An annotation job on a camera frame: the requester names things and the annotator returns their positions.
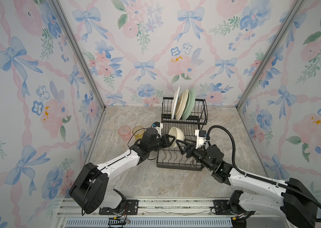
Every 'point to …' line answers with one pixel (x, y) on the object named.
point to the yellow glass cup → (138, 131)
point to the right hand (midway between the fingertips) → (179, 140)
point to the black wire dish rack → (181, 119)
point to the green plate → (189, 104)
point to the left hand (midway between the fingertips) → (174, 137)
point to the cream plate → (181, 104)
